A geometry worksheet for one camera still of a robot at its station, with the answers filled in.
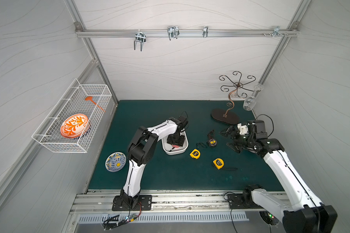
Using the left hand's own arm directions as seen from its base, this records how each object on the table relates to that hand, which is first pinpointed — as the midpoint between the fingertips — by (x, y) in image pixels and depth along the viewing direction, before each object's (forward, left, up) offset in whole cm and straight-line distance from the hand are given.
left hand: (178, 144), depth 95 cm
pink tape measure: (-3, +1, +3) cm, 4 cm away
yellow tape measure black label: (-7, -11, +2) cm, 13 cm away
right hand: (-5, -24, +19) cm, 32 cm away
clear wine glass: (+19, -45, +22) cm, 54 cm away
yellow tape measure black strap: (-12, -25, +1) cm, 28 cm away
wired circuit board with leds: (-42, +31, -1) cm, 52 cm away
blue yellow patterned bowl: (-13, +38, +1) cm, 40 cm away
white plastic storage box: (-4, +6, +2) cm, 7 cm away
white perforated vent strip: (-40, +19, -1) cm, 44 cm away
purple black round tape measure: (+1, -23, +3) cm, 23 cm away
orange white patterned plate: (-10, +46, +33) cm, 58 cm away
